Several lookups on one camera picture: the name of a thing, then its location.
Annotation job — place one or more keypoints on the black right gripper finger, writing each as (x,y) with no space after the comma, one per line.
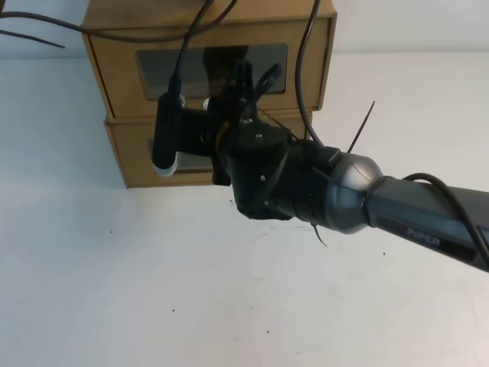
(266,81)

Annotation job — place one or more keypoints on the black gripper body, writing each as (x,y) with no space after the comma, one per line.
(250,157)

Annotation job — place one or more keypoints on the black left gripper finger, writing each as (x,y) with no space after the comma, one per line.
(239,87)

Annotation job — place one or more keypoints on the cardboard shoebox drawer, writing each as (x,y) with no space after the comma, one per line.
(135,75)

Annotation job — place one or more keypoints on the upper shoebox outer sleeve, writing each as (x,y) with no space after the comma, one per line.
(143,22)

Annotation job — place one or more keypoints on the lower cardboard shoebox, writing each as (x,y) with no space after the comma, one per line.
(131,141)

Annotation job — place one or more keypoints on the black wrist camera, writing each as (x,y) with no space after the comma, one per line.
(179,131)

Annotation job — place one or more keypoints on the black cable tie end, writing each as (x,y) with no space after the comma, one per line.
(31,38)

